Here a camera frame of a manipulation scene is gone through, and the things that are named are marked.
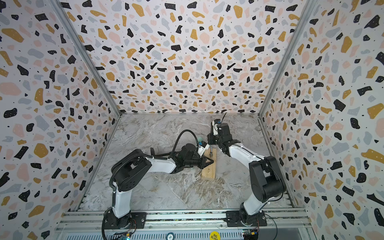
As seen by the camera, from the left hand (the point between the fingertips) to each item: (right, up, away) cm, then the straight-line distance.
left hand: (217, 161), depth 86 cm
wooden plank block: (-5, -7, +1) cm, 8 cm away
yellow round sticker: (-3, -31, -16) cm, 35 cm away
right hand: (-3, +15, +7) cm, 16 cm away
